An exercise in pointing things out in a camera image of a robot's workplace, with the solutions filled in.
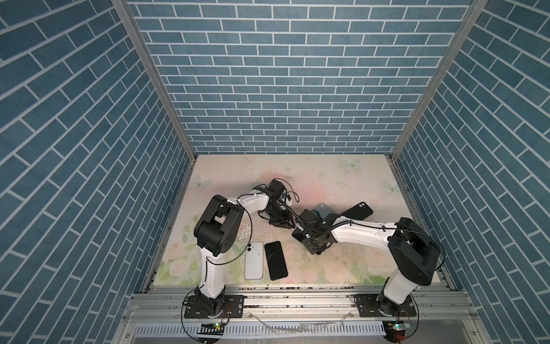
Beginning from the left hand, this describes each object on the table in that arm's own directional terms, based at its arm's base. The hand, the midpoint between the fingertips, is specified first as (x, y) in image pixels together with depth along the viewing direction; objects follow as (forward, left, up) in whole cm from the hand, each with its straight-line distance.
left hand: (293, 225), depth 91 cm
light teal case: (+9, -14, -2) cm, 17 cm away
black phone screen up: (-12, +8, -7) cm, 16 cm away
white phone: (-14, +17, -3) cm, 22 cm away
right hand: (-7, -6, -2) cm, 10 cm away
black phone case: (+8, -32, -3) cm, 33 cm away
